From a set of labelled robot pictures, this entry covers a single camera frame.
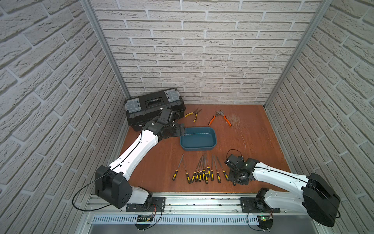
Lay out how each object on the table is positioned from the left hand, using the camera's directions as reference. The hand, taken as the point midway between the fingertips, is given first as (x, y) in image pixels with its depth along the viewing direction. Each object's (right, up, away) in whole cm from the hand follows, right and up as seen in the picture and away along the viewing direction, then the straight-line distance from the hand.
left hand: (180, 128), depth 81 cm
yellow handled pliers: (+9, +10, +33) cm, 36 cm away
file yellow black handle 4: (+13, -26, +4) cm, 30 cm away
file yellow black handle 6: (+17, -25, +5) cm, 30 cm away
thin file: (+4, -28, +3) cm, 29 cm away
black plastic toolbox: (-27, +11, +12) cm, 32 cm away
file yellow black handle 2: (+10, -28, +2) cm, 29 cm away
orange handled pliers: (+27, +10, +33) cm, 44 cm away
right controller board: (+43, -46, -11) cm, 64 cm away
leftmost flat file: (-4, -28, +2) cm, 28 cm away
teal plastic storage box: (+11, -9, +19) cm, 24 cm away
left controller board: (-18, -46, -9) cm, 51 cm away
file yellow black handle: (+8, -27, +3) cm, 28 cm away
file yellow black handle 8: (+22, -27, +4) cm, 35 cm away
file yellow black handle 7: (+18, -26, +5) cm, 32 cm away
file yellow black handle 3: (+11, -28, +2) cm, 30 cm away
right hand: (+31, -30, +2) cm, 43 cm away
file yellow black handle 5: (+15, -29, +1) cm, 32 cm away
